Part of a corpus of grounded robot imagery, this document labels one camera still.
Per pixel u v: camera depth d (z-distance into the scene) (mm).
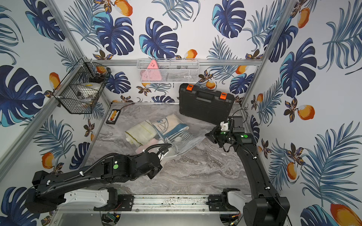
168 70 1024
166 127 1024
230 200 629
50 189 399
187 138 904
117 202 662
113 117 1102
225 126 726
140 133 999
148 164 470
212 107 913
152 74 900
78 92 843
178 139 932
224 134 647
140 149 920
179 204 755
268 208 397
